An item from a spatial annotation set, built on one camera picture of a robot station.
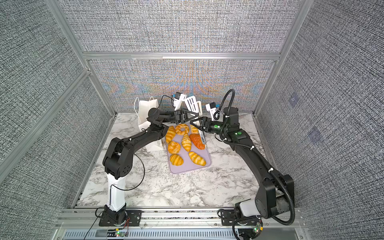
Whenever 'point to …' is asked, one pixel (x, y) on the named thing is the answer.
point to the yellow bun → (176, 160)
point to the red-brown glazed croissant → (197, 140)
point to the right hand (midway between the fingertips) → (194, 122)
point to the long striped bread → (196, 159)
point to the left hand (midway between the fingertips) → (196, 118)
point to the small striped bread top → (194, 129)
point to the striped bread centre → (186, 142)
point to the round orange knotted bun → (174, 147)
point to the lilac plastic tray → (188, 165)
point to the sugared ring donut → (178, 129)
